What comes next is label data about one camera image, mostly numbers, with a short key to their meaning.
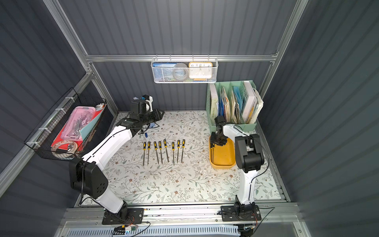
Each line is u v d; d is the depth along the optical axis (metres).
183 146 0.99
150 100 0.77
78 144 0.68
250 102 0.96
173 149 0.99
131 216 0.73
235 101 0.94
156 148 0.99
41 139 0.61
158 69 0.87
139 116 0.63
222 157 0.94
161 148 0.99
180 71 0.87
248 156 0.54
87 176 0.44
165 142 1.02
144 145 0.99
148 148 0.99
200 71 0.89
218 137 0.86
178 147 0.99
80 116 0.75
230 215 0.73
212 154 0.95
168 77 0.91
